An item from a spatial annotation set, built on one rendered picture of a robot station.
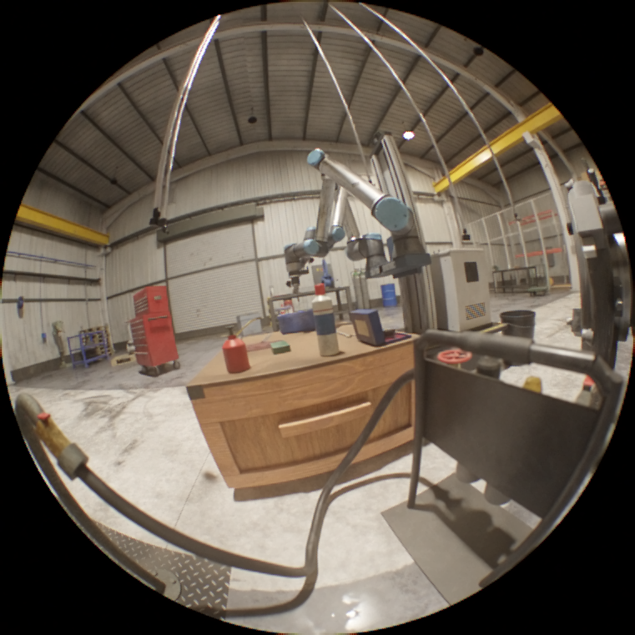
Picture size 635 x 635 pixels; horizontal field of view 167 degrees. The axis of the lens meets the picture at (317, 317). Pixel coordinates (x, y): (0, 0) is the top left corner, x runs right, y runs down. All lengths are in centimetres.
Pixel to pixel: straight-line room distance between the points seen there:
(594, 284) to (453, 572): 79
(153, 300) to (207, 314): 589
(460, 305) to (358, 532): 122
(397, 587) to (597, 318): 83
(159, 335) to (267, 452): 275
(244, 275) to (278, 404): 812
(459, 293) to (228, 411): 129
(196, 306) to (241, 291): 201
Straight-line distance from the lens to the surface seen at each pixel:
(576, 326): 106
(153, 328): 327
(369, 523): 75
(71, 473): 40
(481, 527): 76
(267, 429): 73
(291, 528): 78
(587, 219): 69
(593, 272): 76
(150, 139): 1054
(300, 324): 135
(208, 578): 77
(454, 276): 136
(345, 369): 67
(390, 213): 102
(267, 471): 82
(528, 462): 39
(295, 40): 842
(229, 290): 876
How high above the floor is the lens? 65
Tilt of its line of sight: 5 degrees down
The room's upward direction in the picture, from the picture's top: 9 degrees counter-clockwise
